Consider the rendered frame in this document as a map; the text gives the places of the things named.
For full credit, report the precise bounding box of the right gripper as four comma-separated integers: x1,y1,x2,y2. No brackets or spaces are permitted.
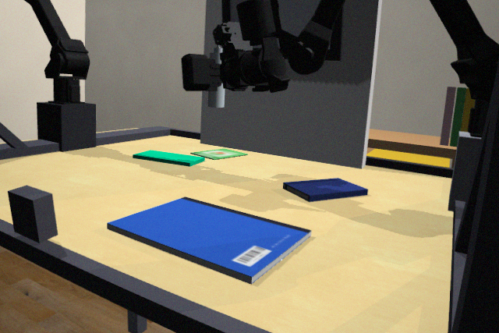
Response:
181,51,269,92

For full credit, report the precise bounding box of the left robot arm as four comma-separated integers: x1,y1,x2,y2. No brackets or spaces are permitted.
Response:
24,0,90,105

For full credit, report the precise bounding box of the green flat rectangular slab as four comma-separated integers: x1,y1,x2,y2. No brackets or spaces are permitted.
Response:
133,150,205,166

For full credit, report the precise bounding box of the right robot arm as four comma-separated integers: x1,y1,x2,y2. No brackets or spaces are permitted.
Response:
213,0,499,138

